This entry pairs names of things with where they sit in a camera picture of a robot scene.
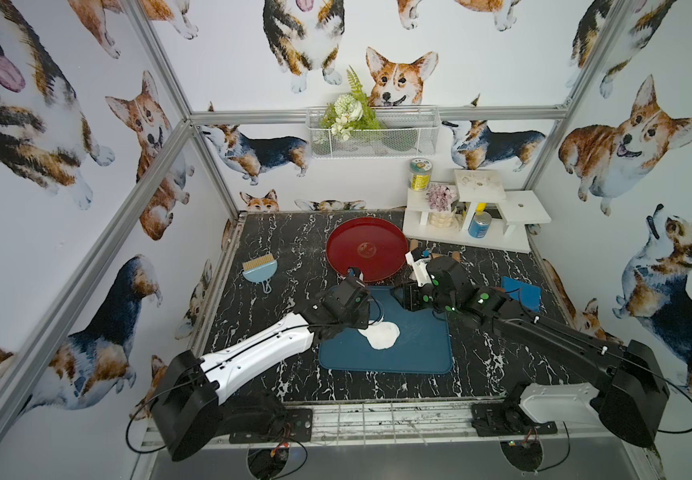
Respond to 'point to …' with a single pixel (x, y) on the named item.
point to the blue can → (479, 224)
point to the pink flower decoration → (440, 197)
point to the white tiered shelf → (475, 210)
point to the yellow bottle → (481, 206)
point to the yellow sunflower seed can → (420, 174)
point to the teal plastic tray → (423, 345)
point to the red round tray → (375, 247)
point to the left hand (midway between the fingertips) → (364, 302)
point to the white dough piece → (382, 334)
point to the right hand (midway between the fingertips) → (402, 280)
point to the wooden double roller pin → (421, 255)
